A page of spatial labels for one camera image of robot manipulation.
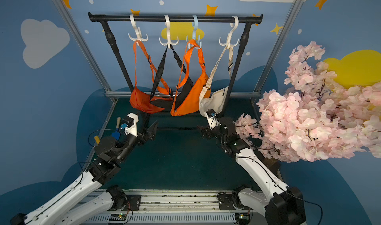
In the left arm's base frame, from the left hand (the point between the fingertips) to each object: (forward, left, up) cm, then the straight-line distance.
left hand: (145, 115), depth 64 cm
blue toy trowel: (+11, +30, -36) cm, 48 cm away
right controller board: (-33, -47, -40) cm, 70 cm away
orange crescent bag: (+21, -20, -14) cm, 32 cm away
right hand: (+8, -29, -15) cm, 34 cm away
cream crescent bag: (+26, -34, -17) cm, 47 cm away
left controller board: (-34, +15, -39) cm, 55 cm away
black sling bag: (+22, -14, -5) cm, 27 cm away
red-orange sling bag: (+15, +8, -7) cm, 19 cm away
